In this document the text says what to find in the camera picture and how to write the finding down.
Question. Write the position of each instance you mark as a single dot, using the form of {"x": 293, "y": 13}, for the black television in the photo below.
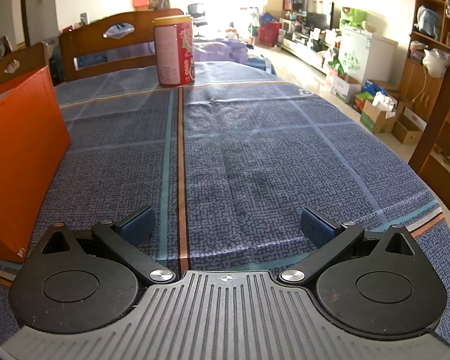
{"x": 319, "y": 14}

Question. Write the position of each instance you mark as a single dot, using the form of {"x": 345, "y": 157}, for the wooden chair left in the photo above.
{"x": 23, "y": 61}

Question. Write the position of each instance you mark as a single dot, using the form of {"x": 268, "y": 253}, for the wooden chair right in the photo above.
{"x": 91, "y": 39}

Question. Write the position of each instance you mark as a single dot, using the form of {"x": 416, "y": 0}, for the orange cardboard box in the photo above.
{"x": 33, "y": 141}

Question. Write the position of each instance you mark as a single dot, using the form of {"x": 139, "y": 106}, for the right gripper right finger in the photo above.
{"x": 332, "y": 241}

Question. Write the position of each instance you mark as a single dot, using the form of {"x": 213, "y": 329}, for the white chest freezer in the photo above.
{"x": 366, "y": 56}

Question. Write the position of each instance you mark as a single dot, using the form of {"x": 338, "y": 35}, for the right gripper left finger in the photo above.
{"x": 121, "y": 240}

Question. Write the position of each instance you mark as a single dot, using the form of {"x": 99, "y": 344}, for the wooden bookshelf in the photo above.
{"x": 416, "y": 84}

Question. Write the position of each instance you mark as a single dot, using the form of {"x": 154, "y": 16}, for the wooden chair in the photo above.
{"x": 23, "y": 61}
{"x": 436, "y": 134}
{"x": 91, "y": 39}

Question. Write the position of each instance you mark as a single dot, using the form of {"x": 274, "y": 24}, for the near wooden chair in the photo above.
{"x": 436, "y": 134}

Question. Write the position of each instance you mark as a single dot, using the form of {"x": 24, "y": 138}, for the red cylindrical canister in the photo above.
{"x": 173, "y": 42}

